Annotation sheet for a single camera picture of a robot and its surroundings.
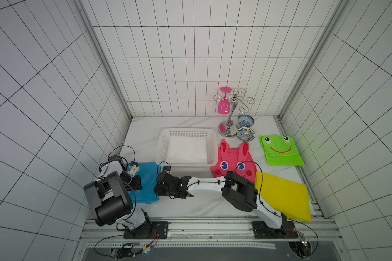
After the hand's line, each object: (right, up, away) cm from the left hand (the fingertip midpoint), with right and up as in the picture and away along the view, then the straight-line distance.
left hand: (134, 190), depth 84 cm
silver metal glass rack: (+55, +33, +26) cm, 69 cm away
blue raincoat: (+6, +9, +3) cm, 11 cm away
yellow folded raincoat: (+81, -3, -2) cm, 81 cm away
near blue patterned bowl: (+66, +29, +23) cm, 76 cm away
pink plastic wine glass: (+52, +49, +27) cm, 76 cm away
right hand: (+9, -3, -3) cm, 9 cm away
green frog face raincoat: (+86, +19, +16) cm, 90 cm away
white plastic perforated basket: (+31, +9, +7) cm, 33 cm away
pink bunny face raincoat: (+56, +14, +11) cm, 59 cm away
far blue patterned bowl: (+69, +39, +31) cm, 85 cm away
